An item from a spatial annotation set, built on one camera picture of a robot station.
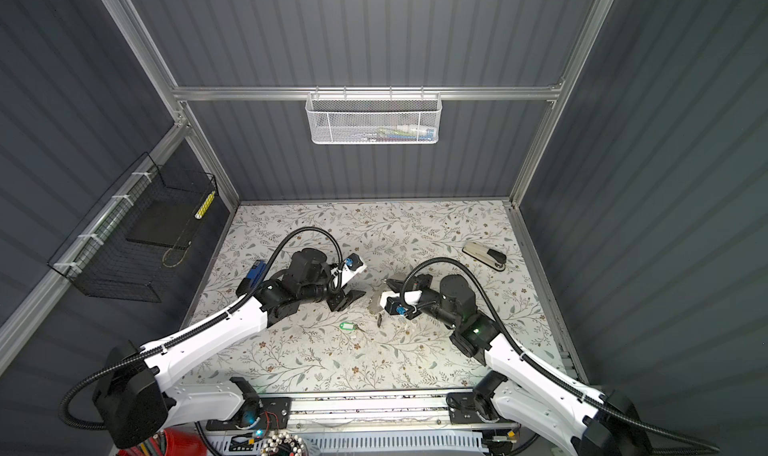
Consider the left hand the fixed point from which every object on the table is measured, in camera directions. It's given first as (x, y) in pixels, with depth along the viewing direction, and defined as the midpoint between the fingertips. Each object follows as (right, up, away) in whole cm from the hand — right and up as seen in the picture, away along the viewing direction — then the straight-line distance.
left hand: (358, 280), depth 79 cm
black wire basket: (-55, +7, -14) cm, 57 cm away
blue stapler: (-37, -3, +15) cm, 40 cm away
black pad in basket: (-51, +16, -1) cm, 53 cm away
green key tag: (-4, -15, +10) cm, 19 cm away
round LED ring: (-14, -27, -23) cm, 38 cm away
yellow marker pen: (-43, +21, +4) cm, 48 cm away
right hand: (+10, +2, -6) cm, 12 cm away
